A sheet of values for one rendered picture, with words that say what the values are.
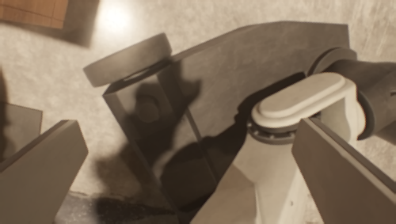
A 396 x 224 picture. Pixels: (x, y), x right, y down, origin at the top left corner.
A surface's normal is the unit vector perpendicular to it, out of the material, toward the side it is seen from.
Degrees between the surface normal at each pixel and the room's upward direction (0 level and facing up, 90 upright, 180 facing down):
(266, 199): 90
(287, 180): 90
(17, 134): 0
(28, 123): 0
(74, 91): 0
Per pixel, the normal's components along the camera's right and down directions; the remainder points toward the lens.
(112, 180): 0.26, 0.33
